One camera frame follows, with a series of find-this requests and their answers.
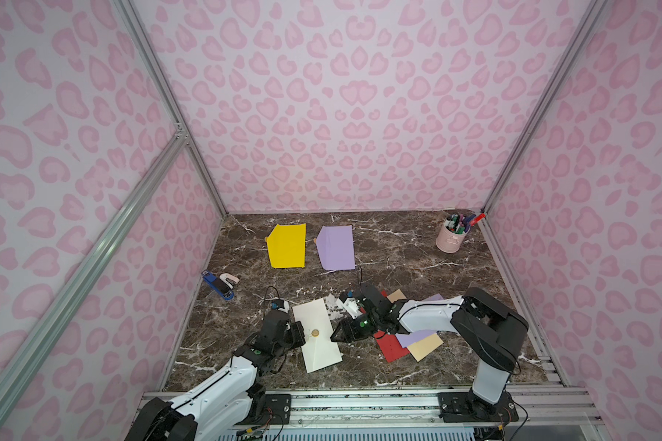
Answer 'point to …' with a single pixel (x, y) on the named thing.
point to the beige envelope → (418, 349)
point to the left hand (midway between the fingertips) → (306, 325)
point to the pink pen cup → (449, 241)
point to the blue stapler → (222, 285)
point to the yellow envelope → (286, 246)
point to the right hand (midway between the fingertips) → (336, 340)
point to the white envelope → (319, 350)
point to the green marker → (455, 220)
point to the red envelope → (389, 344)
